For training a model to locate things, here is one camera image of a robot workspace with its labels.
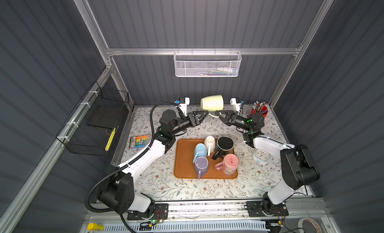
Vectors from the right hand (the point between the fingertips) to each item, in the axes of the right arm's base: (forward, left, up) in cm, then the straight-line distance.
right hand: (217, 116), depth 73 cm
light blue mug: (-8, +8, -21) cm, 23 cm away
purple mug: (-16, +8, -23) cm, 29 cm away
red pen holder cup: (+24, -33, -19) cm, 45 cm away
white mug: (-2, +3, -22) cm, 22 cm away
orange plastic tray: (-4, +19, -30) cm, 35 cm away
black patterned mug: (-5, -6, -20) cm, 21 cm away
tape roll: (-42, -45, -30) cm, 69 cm away
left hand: (-1, +5, +4) cm, 6 cm away
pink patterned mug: (-17, -7, -19) cm, 27 cm away
